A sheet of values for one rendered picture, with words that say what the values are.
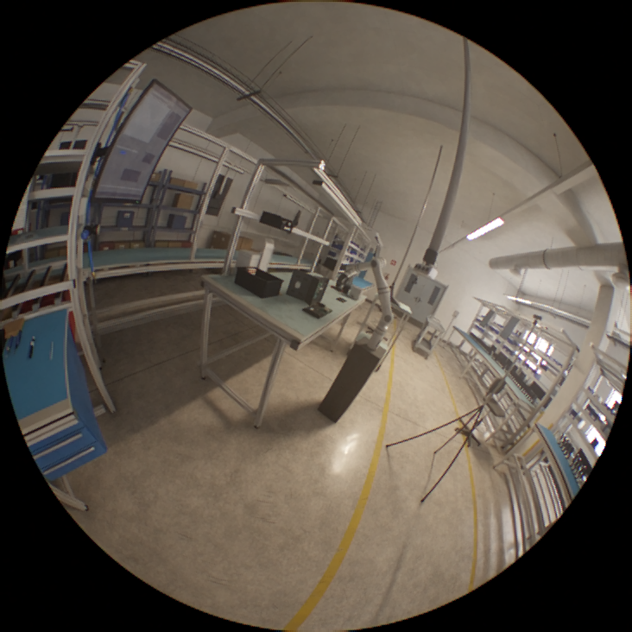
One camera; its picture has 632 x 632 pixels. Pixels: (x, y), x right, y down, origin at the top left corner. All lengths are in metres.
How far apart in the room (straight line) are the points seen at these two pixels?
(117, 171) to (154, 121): 0.24
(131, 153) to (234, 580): 2.06
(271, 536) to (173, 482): 0.70
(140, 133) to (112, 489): 1.84
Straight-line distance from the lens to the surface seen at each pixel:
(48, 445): 0.97
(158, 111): 1.00
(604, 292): 4.43
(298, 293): 1.43
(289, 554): 1.49
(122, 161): 0.95
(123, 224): 4.12
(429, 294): 8.07
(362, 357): 1.50
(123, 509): 1.60
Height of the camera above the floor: 1.44
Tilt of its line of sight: 21 degrees down
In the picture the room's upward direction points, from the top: 22 degrees clockwise
